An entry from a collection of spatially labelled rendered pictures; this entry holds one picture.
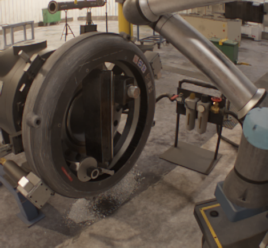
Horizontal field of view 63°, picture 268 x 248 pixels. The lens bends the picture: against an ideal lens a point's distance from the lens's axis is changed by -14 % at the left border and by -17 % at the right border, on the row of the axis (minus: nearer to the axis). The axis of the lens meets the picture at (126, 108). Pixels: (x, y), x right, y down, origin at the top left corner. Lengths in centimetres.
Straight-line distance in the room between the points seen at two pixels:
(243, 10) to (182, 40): 26
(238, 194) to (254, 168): 10
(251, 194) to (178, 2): 61
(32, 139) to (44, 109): 12
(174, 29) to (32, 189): 78
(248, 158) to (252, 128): 9
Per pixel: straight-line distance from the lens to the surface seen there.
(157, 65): 134
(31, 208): 146
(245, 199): 80
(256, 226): 107
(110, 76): 98
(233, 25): 705
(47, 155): 89
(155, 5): 78
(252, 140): 70
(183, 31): 89
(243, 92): 86
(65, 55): 89
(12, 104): 119
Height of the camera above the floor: 109
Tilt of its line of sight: 24 degrees down
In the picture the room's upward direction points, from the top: 1 degrees counter-clockwise
